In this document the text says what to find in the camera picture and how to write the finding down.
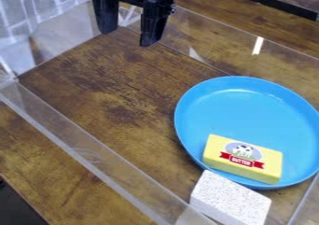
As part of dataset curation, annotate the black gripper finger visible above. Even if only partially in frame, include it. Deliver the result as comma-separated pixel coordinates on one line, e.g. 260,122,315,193
140,0,175,47
92,0,119,35

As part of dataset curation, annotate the blue round tray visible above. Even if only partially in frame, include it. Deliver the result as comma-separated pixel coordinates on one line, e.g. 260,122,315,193
175,76,319,190

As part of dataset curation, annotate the yellow butter block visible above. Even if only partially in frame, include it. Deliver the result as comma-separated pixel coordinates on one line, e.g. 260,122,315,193
202,134,283,185

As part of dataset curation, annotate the white speckled block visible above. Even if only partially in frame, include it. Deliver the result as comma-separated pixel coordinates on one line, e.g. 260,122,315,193
190,170,272,225

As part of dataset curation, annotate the clear acrylic enclosure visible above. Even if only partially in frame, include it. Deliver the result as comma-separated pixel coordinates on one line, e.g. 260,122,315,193
0,0,319,225

